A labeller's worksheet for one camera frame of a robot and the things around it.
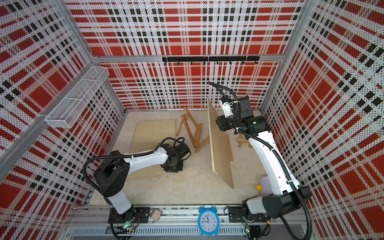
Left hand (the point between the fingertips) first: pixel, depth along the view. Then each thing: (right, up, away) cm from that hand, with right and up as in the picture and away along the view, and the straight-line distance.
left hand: (178, 169), depth 87 cm
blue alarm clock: (+17, -20, -17) cm, 31 cm away
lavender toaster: (+47, -6, -10) cm, 48 cm away
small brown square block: (-9, -18, -14) cm, 25 cm away
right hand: (+24, +29, -15) cm, 40 cm away
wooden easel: (+17, +18, -1) cm, 25 cm away
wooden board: (-25, +19, +17) cm, 36 cm away
